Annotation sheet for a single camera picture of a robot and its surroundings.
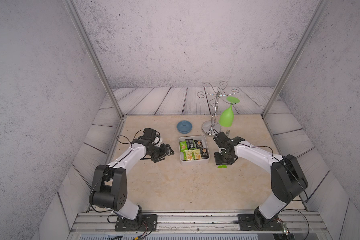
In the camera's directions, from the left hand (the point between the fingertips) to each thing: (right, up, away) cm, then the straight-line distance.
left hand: (171, 154), depth 87 cm
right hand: (+28, -4, +1) cm, 29 cm away
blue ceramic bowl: (+7, +16, +24) cm, 30 cm away
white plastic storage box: (+13, +1, +11) cm, 18 cm away
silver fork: (+39, +12, +24) cm, 47 cm away
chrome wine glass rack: (+28, +16, +23) cm, 40 cm away
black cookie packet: (+11, +5, +14) cm, 19 cm away
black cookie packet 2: (+20, 0, +9) cm, 22 cm away
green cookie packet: (+29, -6, -3) cm, 30 cm away
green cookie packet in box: (+7, +3, +12) cm, 14 cm away
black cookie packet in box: (+17, +4, +14) cm, 23 cm away
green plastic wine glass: (+32, +22, +1) cm, 38 cm away
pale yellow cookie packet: (+15, -1, +8) cm, 17 cm away
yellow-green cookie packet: (+11, -2, +7) cm, 13 cm away
